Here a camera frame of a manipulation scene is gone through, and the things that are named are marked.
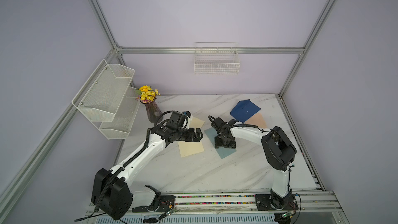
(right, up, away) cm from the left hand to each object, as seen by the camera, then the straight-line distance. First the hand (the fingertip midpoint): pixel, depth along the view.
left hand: (194, 137), depth 80 cm
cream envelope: (0, +5, +25) cm, 25 cm away
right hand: (+18, -9, +13) cm, 24 cm away
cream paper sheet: (-5, -9, +13) cm, 17 cm away
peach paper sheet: (+43, +7, +28) cm, 52 cm away
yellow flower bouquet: (-27, +23, +7) cm, 36 cm away
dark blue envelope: (+34, +14, +31) cm, 48 cm away
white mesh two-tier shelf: (-49, +20, +5) cm, 53 cm away
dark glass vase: (-27, +14, +16) cm, 34 cm away
